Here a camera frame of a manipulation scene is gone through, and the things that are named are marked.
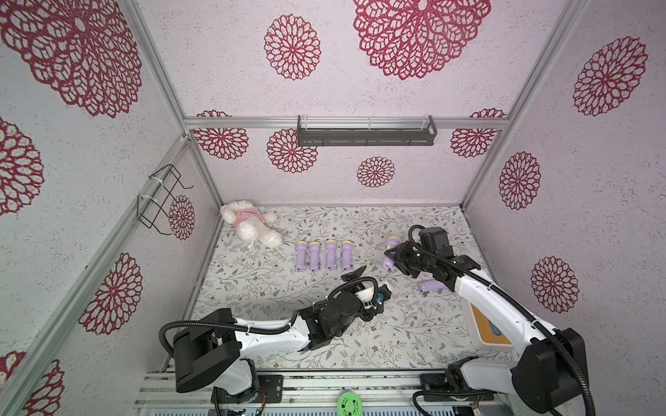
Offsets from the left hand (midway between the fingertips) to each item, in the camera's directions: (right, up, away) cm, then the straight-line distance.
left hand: (370, 278), depth 77 cm
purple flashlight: (-23, +7, +26) cm, 36 cm away
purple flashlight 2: (-18, +4, +24) cm, 31 cm away
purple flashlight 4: (-5, +5, +24) cm, 25 cm away
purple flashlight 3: (-11, +5, +25) cm, 28 cm away
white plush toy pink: (-40, +17, +15) cm, 46 cm away
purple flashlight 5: (+9, +10, +8) cm, 16 cm away
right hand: (+6, +8, +5) cm, 10 cm away
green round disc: (-7, -32, -9) cm, 33 cm away
